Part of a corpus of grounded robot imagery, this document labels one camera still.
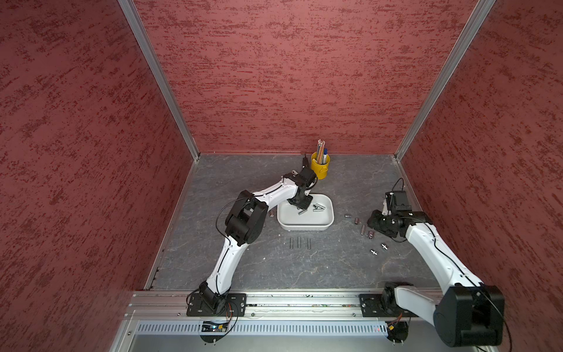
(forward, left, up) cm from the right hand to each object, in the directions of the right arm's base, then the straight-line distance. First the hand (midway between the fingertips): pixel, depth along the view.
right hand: (370, 226), depth 84 cm
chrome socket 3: (+2, 0, -8) cm, 9 cm away
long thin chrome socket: (-3, +32, -7) cm, 33 cm away
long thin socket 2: (-3, +24, -7) cm, 26 cm away
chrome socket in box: (+14, +18, -9) cm, 25 cm away
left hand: (+14, +27, -7) cm, 31 cm away
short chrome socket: (+11, +40, -7) cm, 42 cm away
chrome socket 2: (+7, +2, -8) cm, 11 cm away
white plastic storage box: (+10, +18, -8) cm, 22 cm away
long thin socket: (-2, +29, -9) cm, 30 cm away
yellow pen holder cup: (+30, +16, 0) cm, 34 cm away
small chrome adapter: (-8, -1, -8) cm, 11 cm away
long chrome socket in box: (+11, +26, -7) cm, 30 cm away
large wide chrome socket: (0, -2, -7) cm, 8 cm away
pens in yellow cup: (+38, +16, +4) cm, 41 cm away
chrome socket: (+10, +5, -10) cm, 15 cm away
